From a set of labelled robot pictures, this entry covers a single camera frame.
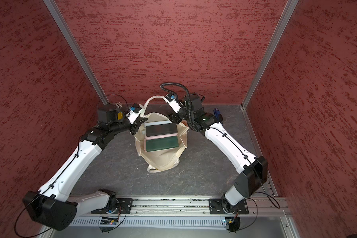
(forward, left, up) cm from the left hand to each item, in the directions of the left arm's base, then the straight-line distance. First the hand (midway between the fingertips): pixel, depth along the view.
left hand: (144, 120), depth 73 cm
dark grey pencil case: (+6, -6, -17) cm, 18 cm away
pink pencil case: (+1, -4, -18) cm, 18 cm away
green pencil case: (-3, -3, -20) cm, 21 cm away
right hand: (+4, -12, +2) cm, 13 cm away
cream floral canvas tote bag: (-12, -7, -22) cm, 26 cm away
